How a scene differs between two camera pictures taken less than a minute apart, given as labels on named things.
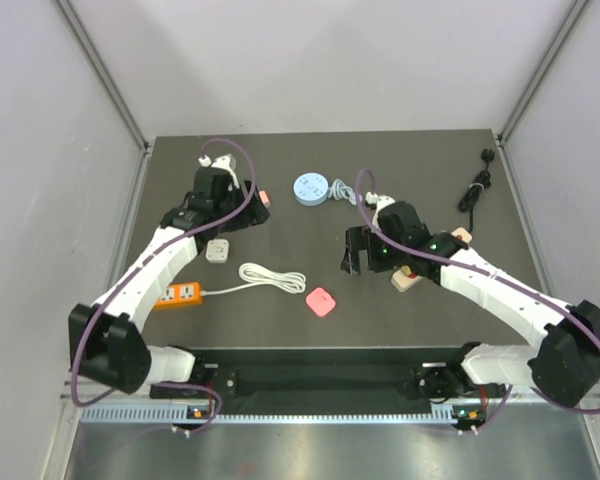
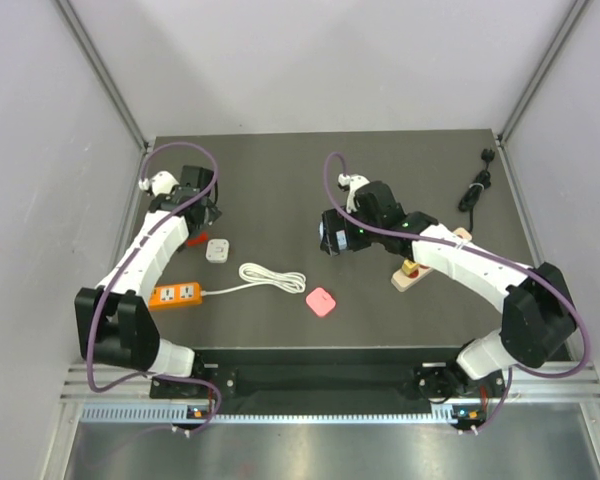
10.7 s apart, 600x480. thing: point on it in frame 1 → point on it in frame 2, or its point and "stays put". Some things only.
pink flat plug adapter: x=320 y=301 stays put
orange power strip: x=179 y=294 stays put
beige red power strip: x=402 y=280 stays put
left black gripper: x=253 y=214 → x=213 y=213
